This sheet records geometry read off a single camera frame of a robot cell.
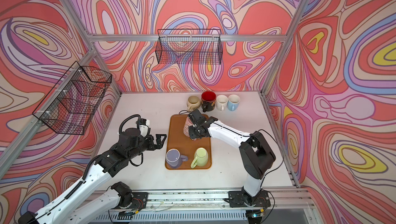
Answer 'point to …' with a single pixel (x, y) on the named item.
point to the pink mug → (187, 123)
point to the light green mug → (200, 157)
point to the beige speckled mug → (193, 102)
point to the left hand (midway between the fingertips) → (161, 135)
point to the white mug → (221, 101)
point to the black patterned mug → (208, 99)
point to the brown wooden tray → (177, 140)
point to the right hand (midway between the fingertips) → (195, 135)
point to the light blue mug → (233, 102)
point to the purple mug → (174, 158)
